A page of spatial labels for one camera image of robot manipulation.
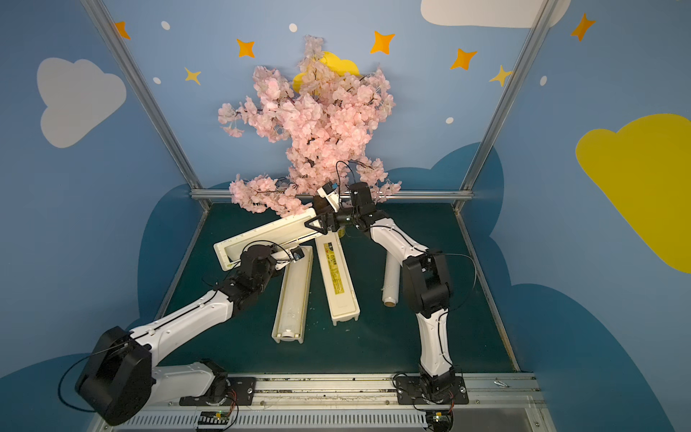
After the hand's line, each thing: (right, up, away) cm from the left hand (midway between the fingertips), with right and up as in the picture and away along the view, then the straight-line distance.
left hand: (271, 241), depth 84 cm
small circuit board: (-13, -49, -11) cm, 51 cm away
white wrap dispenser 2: (+21, -13, +4) cm, 25 cm away
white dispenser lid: (+1, +2, +2) cm, 3 cm away
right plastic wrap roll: (+40, -15, +9) cm, 44 cm away
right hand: (+14, +8, +3) cm, 16 cm away
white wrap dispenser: (+7, -19, +2) cm, 20 cm away
